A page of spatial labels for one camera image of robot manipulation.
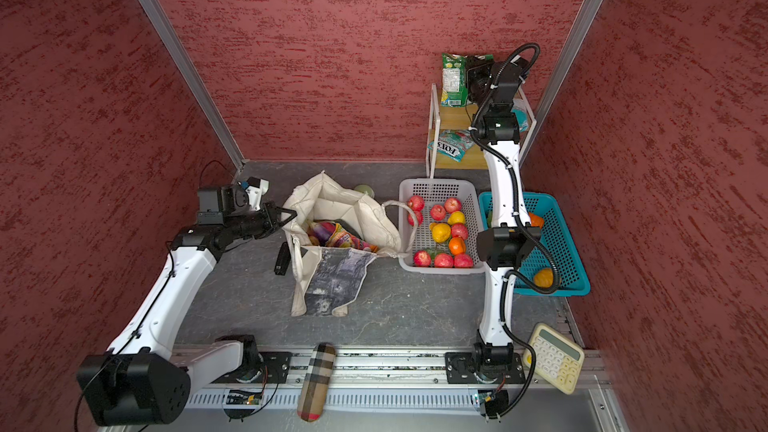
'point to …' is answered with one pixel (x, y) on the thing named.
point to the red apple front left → (421, 258)
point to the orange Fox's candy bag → (329, 233)
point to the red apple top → (452, 204)
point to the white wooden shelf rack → (460, 118)
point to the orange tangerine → (456, 245)
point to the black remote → (283, 259)
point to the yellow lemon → (441, 231)
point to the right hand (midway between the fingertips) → (462, 56)
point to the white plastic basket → (434, 191)
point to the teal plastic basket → (572, 276)
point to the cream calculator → (559, 362)
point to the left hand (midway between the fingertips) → (296, 219)
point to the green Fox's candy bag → (453, 143)
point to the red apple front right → (463, 261)
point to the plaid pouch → (316, 383)
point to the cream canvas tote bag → (327, 280)
